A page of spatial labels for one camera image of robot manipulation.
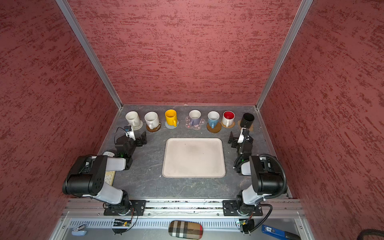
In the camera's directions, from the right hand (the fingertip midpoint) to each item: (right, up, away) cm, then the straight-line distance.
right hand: (237, 134), depth 92 cm
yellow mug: (-44, +11, +9) cm, 46 cm away
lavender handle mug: (-27, +11, +17) cm, 34 cm away
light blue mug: (-15, +10, +10) cm, 21 cm away
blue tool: (+13, -42, -28) cm, 52 cm away
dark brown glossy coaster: (-56, +2, +12) cm, 57 cm away
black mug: (+9, +8, +9) cm, 15 cm away
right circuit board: (-1, -42, -21) cm, 47 cm away
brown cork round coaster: (-12, +2, +14) cm, 18 cm away
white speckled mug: (-59, +9, +13) cm, 61 cm away
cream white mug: (-70, +10, +9) cm, 72 cm away
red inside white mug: (-3, +10, +14) cm, 18 cm away
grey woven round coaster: (-45, +4, +15) cm, 47 cm away
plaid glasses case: (-31, -41, -26) cm, 58 cm away
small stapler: (-80, -42, -25) cm, 94 cm away
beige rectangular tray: (-28, -16, +3) cm, 32 cm away
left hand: (-64, 0, +2) cm, 64 cm away
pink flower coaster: (-27, +4, +15) cm, 30 cm away
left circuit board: (-64, -43, -20) cm, 79 cm away
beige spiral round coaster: (-68, +4, +15) cm, 70 cm away
